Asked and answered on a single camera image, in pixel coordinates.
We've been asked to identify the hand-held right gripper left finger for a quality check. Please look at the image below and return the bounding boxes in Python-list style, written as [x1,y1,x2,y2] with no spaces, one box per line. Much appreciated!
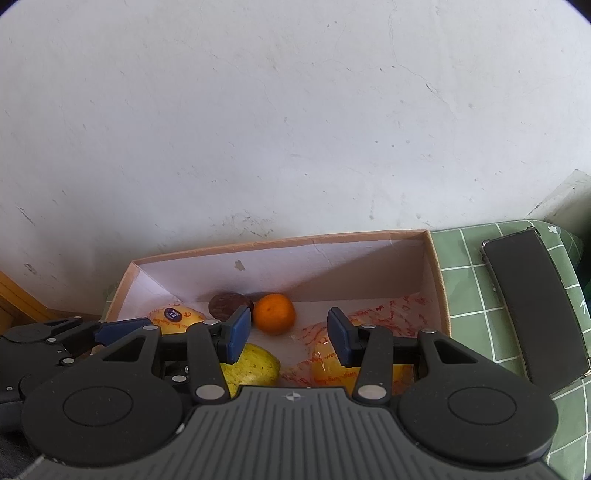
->
[85,305,252,406]

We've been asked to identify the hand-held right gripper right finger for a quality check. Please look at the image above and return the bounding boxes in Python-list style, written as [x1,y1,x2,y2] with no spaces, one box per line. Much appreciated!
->
[327,307,497,406]

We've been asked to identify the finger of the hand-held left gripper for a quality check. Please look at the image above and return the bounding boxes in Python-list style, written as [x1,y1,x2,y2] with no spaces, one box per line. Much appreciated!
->
[46,316,160,365]

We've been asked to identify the brown dried date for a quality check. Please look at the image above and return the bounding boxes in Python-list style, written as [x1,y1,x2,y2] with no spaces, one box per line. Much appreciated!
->
[209,292,256,322]

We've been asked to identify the green pear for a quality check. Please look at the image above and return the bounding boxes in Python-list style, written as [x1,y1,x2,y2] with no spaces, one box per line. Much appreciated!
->
[219,342,282,398]

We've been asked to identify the small orange mandarin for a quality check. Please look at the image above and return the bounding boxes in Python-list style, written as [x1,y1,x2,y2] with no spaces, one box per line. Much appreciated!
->
[253,293,296,336]

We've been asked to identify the yellow pear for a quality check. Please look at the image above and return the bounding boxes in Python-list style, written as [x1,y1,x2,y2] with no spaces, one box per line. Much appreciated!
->
[148,305,206,335]
[279,293,439,388]

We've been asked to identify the cardboard box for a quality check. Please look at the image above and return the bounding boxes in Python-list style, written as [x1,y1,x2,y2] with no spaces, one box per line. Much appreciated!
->
[99,229,452,398]

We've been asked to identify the yellow wooden furniture edge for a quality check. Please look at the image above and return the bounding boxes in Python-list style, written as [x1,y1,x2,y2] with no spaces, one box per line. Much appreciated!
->
[0,270,61,333]

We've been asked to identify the green checkered tablecloth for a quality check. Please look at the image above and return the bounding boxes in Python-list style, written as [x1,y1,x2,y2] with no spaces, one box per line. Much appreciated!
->
[429,222,591,480]

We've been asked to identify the black smartphone in clear case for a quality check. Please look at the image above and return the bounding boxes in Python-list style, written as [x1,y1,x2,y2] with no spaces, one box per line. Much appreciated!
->
[480,227,591,397]

